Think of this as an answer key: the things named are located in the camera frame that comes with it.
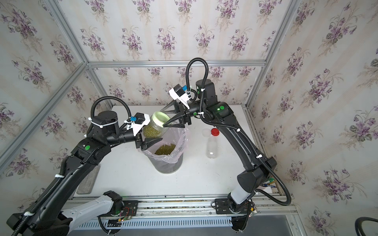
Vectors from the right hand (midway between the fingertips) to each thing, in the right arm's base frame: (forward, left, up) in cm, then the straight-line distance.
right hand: (166, 119), depth 55 cm
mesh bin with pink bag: (-8, +1, -16) cm, 18 cm away
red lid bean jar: (+14, -23, -42) cm, 50 cm away
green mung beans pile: (+8, +7, -40) cm, 41 cm away
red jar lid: (+25, -26, -44) cm, 56 cm away
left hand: (+1, +5, -7) cm, 8 cm away
